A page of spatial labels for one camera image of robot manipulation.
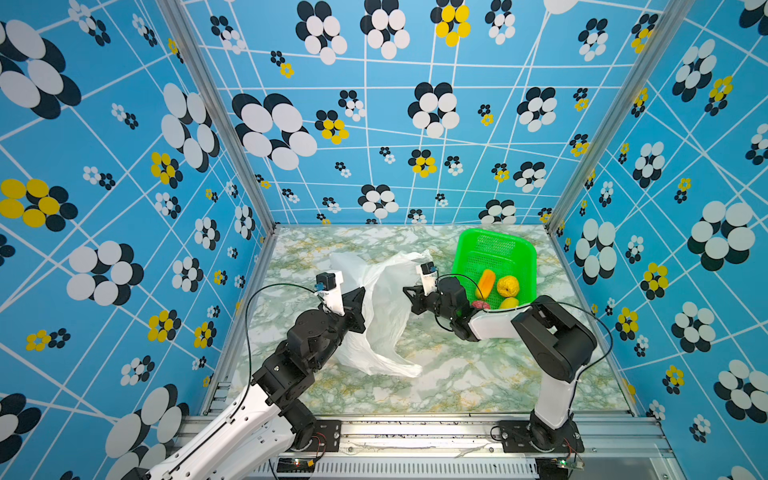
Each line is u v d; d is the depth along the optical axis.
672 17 0.68
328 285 0.57
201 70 0.77
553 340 0.50
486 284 0.97
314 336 0.49
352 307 0.59
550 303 0.54
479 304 0.91
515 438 0.72
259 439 0.57
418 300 0.82
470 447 0.72
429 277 0.82
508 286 0.94
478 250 1.10
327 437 0.73
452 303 0.74
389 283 0.93
